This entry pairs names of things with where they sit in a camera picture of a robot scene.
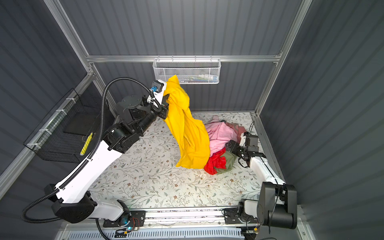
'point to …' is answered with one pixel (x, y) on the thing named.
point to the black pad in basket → (79, 122)
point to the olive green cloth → (229, 159)
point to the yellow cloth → (193, 137)
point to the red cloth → (215, 160)
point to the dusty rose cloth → (238, 130)
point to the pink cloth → (219, 134)
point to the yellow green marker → (81, 153)
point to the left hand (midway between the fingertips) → (166, 93)
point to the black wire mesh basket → (68, 134)
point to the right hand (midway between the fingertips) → (234, 147)
